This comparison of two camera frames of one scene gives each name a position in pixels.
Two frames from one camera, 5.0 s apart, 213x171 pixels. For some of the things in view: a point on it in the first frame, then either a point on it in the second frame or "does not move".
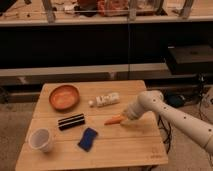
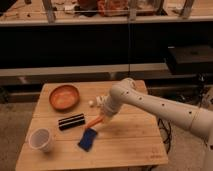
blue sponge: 87,139 does not move
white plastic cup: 39,138 does not move
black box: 192,59 does not move
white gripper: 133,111 -> 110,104
